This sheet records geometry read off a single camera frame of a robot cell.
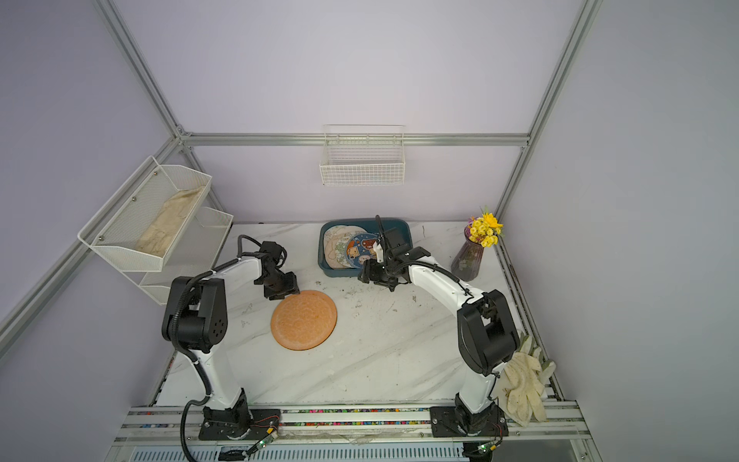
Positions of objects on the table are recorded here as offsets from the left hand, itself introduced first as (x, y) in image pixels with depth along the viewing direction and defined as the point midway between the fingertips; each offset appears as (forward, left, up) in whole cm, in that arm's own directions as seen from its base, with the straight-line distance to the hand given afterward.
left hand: (292, 296), depth 98 cm
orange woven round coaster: (-9, -5, -1) cm, 10 cm away
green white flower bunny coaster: (+24, -13, +3) cm, 28 cm away
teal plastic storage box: (+29, -40, +6) cm, 49 cm away
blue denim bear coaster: (+19, -23, +3) cm, 30 cm away
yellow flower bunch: (+8, -62, +24) cm, 67 cm away
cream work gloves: (-30, -69, +1) cm, 75 cm away
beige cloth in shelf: (+3, +30, +30) cm, 42 cm away
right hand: (-2, -24, +12) cm, 27 cm away
